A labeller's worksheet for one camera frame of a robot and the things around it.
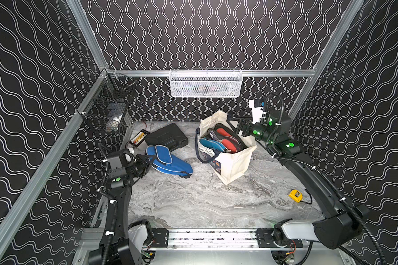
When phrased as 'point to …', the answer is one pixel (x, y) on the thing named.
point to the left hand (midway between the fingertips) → (154, 154)
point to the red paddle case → (229, 143)
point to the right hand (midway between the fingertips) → (233, 117)
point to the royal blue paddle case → (163, 160)
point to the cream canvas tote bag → (231, 167)
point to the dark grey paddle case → (242, 144)
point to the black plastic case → (169, 136)
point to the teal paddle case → (213, 144)
